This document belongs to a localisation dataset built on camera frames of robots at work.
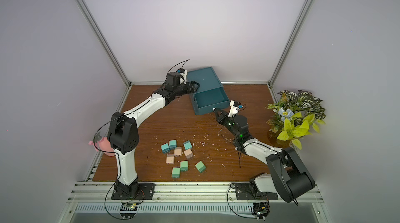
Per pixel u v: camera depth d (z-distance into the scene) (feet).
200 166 2.60
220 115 2.57
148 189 2.44
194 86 2.73
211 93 3.00
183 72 2.74
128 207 2.35
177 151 2.78
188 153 2.73
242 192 2.38
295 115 2.29
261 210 2.28
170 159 2.67
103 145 2.54
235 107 2.50
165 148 2.79
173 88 2.38
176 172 2.55
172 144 2.87
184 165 2.61
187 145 2.87
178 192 2.45
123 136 1.69
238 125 2.11
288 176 1.37
